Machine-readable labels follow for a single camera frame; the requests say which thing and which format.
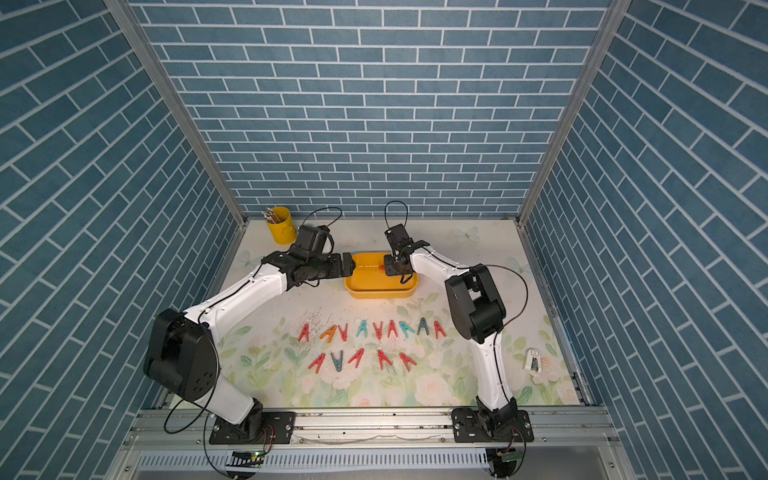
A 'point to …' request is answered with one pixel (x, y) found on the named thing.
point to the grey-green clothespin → (423, 325)
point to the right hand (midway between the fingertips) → (394, 267)
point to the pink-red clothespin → (392, 327)
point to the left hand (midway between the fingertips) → (350, 266)
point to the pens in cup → (270, 216)
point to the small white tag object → (533, 360)
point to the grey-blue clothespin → (338, 363)
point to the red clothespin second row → (317, 362)
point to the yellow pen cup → (284, 233)
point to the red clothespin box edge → (406, 360)
